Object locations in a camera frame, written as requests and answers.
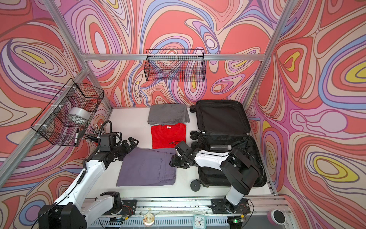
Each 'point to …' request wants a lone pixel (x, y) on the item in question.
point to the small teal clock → (199, 221)
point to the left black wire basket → (67, 119)
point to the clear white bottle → (220, 147)
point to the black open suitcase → (224, 126)
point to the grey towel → (165, 114)
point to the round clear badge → (148, 219)
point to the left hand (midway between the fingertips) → (135, 144)
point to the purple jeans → (146, 167)
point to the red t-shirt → (167, 136)
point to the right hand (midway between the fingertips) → (174, 167)
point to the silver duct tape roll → (81, 112)
